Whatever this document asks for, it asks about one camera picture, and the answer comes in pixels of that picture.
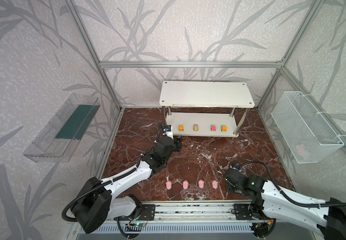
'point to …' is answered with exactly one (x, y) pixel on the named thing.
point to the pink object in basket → (300, 149)
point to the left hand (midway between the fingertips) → (180, 132)
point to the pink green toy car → (195, 127)
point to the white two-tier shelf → (207, 109)
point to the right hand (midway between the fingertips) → (226, 181)
